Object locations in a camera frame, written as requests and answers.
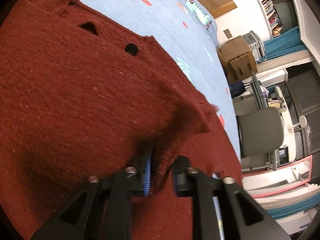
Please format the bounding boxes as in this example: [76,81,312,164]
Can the teal curtain right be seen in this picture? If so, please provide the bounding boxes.
[258,26,307,63]

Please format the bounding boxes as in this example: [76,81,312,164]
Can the white storage box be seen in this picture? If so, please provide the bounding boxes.
[242,31,265,61]

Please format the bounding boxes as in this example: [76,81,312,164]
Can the dark blue bag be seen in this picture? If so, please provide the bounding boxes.
[229,80,246,98]

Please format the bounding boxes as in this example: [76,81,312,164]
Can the grey desk chair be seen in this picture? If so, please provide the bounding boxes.
[236,107,284,158]

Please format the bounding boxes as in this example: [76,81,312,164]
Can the white desk lamp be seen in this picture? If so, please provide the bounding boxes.
[287,115,308,129]

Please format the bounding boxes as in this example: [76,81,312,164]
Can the dark red knitted sweater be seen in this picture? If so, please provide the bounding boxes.
[1,0,242,239]

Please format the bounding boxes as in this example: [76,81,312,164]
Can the wooden nightstand drawers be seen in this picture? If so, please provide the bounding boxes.
[216,36,258,84]

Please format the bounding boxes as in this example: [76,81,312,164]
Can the pink framed tray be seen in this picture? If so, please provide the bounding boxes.
[242,155,312,198]

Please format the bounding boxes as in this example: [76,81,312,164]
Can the blue patterned bed cover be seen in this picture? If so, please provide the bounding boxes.
[81,0,240,154]

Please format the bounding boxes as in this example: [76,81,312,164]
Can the row of books on shelf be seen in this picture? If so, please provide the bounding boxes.
[259,0,283,37]

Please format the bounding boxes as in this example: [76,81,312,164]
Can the glass desk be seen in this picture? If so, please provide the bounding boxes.
[250,72,287,113]

